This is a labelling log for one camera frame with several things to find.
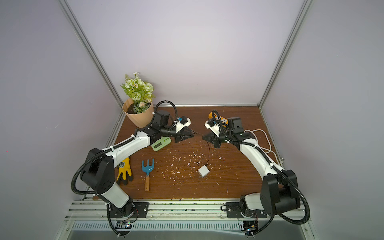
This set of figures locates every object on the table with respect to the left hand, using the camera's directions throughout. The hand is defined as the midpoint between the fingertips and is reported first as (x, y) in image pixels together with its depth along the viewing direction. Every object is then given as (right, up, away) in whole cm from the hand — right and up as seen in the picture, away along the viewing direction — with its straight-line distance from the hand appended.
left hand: (193, 133), depth 78 cm
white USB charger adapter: (+6, -23, +7) cm, 24 cm away
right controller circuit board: (+28, -45, -7) cm, 53 cm away
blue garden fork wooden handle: (-27, -21, +8) cm, 36 cm away
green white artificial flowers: (-34, +25, +14) cm, 45 cm away
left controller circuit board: (-35, -44, -6) cm, 57 cm away
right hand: (+6, -1, 0) cm, 6 cm away
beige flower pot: (-35, +7, +18) cm, 40 cm away
